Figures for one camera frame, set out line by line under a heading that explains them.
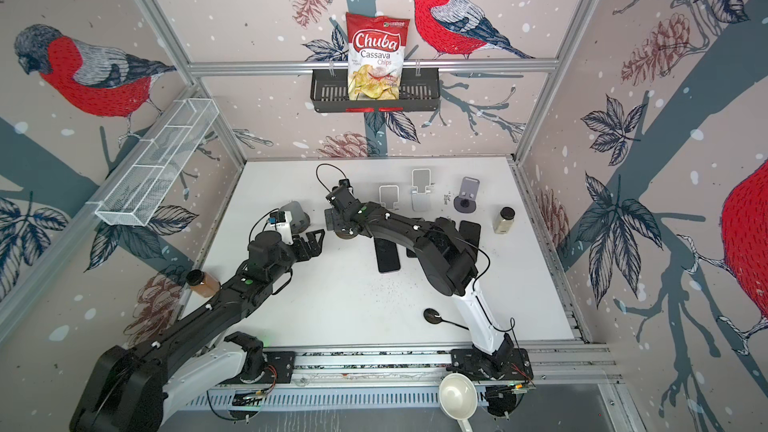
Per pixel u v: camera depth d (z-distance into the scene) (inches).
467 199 40.9
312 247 29.9
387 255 36.4
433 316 31.7
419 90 37.4
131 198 27.8
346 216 29.0
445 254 22.6
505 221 36.5
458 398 27.4
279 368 28.8
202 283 31.5
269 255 25.3
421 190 40.8
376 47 32.9
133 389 15.6
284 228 29.7
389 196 38.9
